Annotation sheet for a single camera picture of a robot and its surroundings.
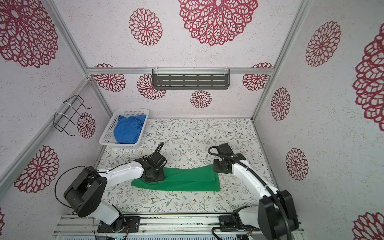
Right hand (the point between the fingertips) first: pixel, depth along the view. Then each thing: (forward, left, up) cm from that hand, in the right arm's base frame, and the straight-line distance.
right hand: (217, 165), depth 86 cm
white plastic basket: (+19, +73, 0) cm, 76 cm away
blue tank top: (+28, +63, -2) cm, 69 cm away
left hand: (-6, +34, -8) cm, 35 cm away
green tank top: (-5, +9, -7) cm, 12 cm away
